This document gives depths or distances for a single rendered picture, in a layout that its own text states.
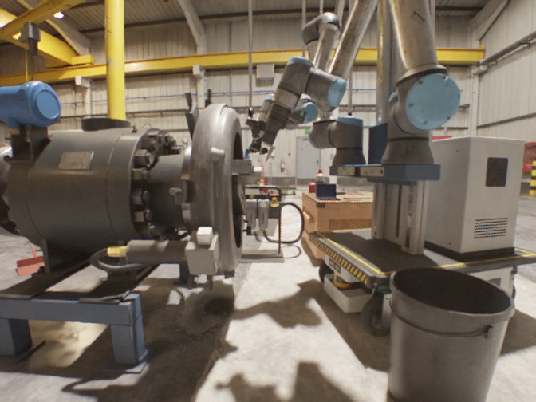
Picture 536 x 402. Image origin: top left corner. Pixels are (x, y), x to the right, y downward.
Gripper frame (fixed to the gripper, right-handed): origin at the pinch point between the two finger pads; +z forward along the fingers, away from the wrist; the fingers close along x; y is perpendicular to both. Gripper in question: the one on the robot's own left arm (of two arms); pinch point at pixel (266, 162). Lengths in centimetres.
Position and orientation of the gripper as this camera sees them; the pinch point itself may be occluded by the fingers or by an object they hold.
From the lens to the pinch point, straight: 94.3
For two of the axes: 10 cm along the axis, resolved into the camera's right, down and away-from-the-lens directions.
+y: -9.1, -3.9, -1.1
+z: -4.0, 8.9, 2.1
